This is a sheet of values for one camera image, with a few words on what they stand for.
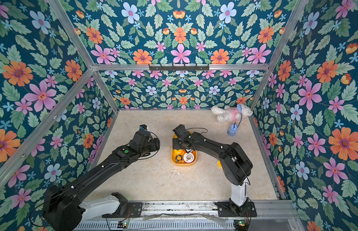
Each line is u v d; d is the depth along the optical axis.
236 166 0.48
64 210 0.38
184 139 0.68
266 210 0.75
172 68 0.91
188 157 0.89
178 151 0.92
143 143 0.62
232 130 1.00
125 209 0.69
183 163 0.89
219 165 0.50
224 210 0.72
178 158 0.91
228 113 1.06
